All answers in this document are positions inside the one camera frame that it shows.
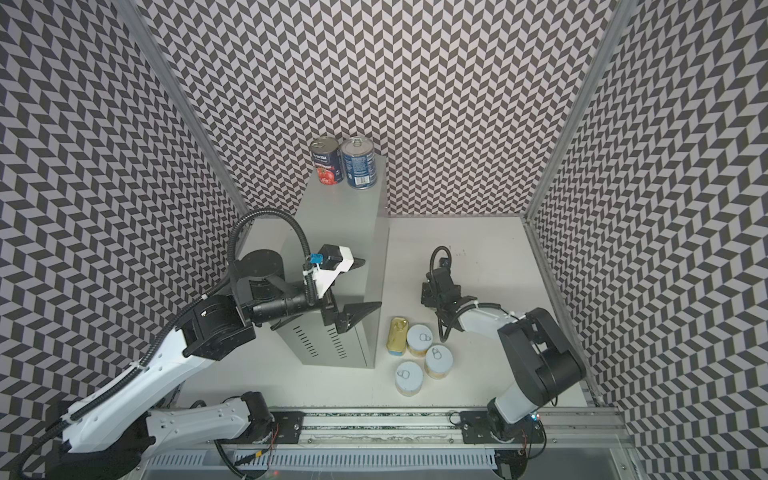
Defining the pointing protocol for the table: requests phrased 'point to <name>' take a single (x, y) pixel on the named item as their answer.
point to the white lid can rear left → (418, 340)
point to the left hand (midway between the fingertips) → (369, 286)
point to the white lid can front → (409, 379)
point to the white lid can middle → (438, 362)
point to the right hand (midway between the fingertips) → (436, 295)
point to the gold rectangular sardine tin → (398, 334)
